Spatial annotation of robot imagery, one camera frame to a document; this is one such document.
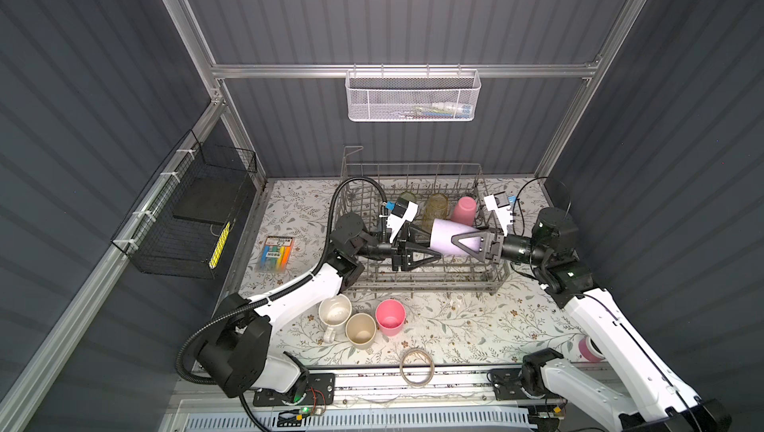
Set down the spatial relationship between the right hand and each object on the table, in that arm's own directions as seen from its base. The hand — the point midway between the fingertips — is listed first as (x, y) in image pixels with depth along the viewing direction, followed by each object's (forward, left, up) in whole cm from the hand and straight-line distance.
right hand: (459, 243), depth 64 cm
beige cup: (-9, +24, -30) cm, 40 cm away
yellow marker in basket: (+2, +56, -3) cm, 56 cm away
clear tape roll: (-19, +5, -31) cm, 37 cm away
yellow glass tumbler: (+25, +1, -18) cm, 31 cm away
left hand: (-2, +4, +1) cm, 5 cm away
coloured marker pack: (+15, +53, -28) cm, 62 cm away
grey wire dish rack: (+8, -3, -31) cm, 32 cm away
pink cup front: (+23, -8, -17) cm, 30 cm away
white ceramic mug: (-5, +32, -29) cm, 43 cm away
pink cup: (-5, +16, -30) cm, 34 cm away
